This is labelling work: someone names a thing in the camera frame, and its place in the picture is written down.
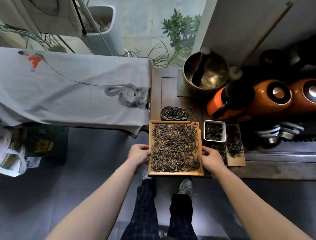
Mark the person's left hand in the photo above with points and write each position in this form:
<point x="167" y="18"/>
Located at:
<point x="138" y="155"/>

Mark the person's right hand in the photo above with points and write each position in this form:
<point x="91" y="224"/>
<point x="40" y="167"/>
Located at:
<point x="213" y="160"/>

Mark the square wooden tray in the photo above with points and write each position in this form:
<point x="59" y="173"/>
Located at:
<point x="172" y="173"/>

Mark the person's left forearm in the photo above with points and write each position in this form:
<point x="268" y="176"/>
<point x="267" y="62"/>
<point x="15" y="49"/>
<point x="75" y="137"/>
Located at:
<point x="93" y="205"/>

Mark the person's right forearm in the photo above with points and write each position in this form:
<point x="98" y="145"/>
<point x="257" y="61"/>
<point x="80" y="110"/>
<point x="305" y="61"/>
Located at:
<point x="254" y="205"/>

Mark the person's left shoe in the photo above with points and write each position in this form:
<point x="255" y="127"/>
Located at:
<point x="145" y="174"/>

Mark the person's shoe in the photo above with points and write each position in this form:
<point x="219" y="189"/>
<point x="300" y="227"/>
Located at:
<point x="185" y="186"/>
<point x="145" y="174"/>

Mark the person's right shoe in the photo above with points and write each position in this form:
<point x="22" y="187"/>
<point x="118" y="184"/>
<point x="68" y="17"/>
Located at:
<point x="185" y="186"/>

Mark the person's dark trousers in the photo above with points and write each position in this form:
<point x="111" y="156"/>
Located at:
<point x="145" y="217"/>

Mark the long dark scoop dish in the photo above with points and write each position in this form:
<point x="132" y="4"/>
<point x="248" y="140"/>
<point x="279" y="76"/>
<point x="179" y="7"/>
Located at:
<point x="221" y="150"/>

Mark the wooden scoop board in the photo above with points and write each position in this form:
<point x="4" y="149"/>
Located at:
<point x="235" y="160"/>

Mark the white rectangular metal dish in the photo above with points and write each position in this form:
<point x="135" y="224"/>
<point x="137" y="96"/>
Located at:
<point x="214" y="131"/>

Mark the dark oval dish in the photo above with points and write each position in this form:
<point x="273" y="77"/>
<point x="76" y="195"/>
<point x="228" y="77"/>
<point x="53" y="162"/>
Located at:
<point x="174" y="113"/>

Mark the orange jar black lid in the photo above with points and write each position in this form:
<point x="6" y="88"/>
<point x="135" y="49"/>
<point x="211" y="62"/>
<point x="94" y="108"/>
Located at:
<point x="217" y="103"/>

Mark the orange lacquer jar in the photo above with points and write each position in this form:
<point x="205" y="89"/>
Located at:
<point x="298" y="103"/>
<point x="261" y="103"/>

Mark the brass singing bowl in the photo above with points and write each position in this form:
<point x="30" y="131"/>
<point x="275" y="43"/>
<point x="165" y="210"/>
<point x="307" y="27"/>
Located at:
<point x="217" y="76"/>

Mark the small incense holder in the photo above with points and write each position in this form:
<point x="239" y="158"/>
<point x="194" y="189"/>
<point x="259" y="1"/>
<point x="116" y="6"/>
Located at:
<point x="235" y="73"/>

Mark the wooden mallet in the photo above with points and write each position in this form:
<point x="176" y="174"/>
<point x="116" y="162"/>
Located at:
<point x="200" y="69"/>

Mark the grey painted cloth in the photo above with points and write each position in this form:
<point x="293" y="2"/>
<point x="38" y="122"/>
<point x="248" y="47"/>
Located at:
<point x="61" y="99"/>

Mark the thin leaf grass plant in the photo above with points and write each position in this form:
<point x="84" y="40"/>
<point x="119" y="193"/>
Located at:
<point x="163" y="58"/>

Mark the black round jar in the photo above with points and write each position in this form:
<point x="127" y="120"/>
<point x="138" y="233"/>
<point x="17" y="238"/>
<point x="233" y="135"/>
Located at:
<point x="271" y="58"/>

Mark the white plant pot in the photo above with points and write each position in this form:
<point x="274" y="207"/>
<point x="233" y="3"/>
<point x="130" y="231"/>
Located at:
<point x="111" y="37"/>

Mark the green shrub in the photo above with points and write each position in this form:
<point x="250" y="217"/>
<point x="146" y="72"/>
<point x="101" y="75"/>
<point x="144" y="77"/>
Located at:
<point x="181" y="27"/>

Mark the thin wooden stick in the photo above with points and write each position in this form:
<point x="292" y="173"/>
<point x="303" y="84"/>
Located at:
<point x="266" y="34"/>

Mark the tall green grass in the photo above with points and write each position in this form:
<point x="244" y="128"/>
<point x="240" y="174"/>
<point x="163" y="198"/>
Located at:
<point x="42" y="40"/>

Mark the black metal rack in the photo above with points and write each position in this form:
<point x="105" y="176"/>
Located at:
<point x="79" y="17"/>

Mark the pale wooden board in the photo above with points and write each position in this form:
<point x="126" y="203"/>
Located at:
<point x="54" y="17"/>
<point x="14" y="14"/>

